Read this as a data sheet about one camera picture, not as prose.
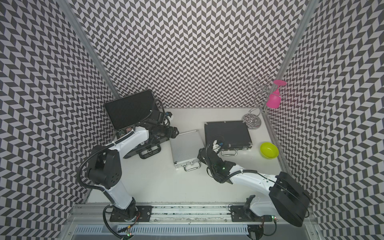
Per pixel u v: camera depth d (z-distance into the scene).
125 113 1.02
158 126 0.76
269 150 0.97
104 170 0.47
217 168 0.62
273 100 0.91
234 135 0.96
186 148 0.93
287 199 0.41
